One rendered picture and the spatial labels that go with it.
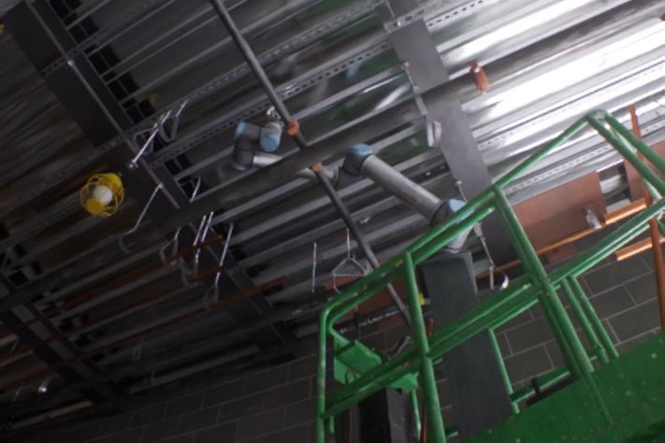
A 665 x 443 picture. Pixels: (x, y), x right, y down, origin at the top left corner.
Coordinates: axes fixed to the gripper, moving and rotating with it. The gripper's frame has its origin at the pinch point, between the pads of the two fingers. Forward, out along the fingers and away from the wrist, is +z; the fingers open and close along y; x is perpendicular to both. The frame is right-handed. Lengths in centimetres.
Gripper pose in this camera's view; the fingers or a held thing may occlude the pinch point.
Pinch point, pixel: (276, 117)
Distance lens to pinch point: 279.0
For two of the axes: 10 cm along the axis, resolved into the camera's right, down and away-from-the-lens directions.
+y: -1.0, -8.5, -5.1
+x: -9.9, 0.9, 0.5
